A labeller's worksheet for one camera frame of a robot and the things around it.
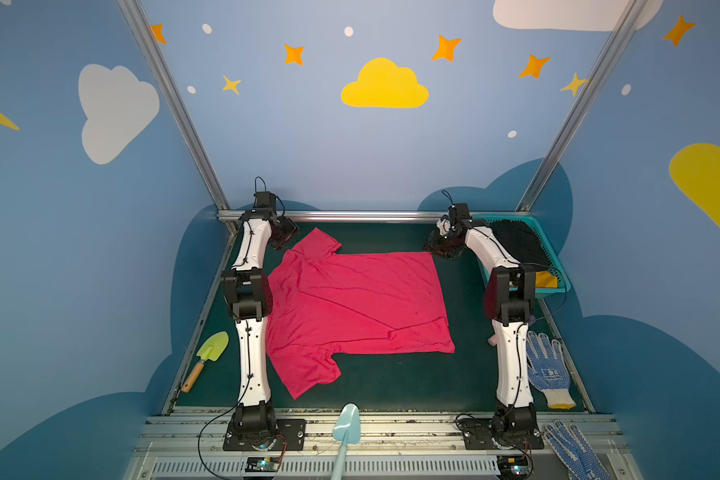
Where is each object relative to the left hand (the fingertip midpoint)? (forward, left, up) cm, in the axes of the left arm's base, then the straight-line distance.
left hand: (297, 233), depth 106 cm
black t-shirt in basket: (0, -83, -3) cm, 83 cm away
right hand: (-3, -48, -2) cm, 48 cm away
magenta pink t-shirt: (-23, -12, -9) cm, 27 cm away
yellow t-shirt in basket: (-15, -86, -5) cm, 88 cm away
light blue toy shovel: (-60, -21, -10) cm, 64 cm away
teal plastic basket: (-20, -88, +1) cm, 90 cm away
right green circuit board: (-67, -62, -11) cm, 92 cm away
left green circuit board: (-67, 0, -11) cm, 68 cm away
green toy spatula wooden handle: (-40, +21, -9) cm, 46 cm away
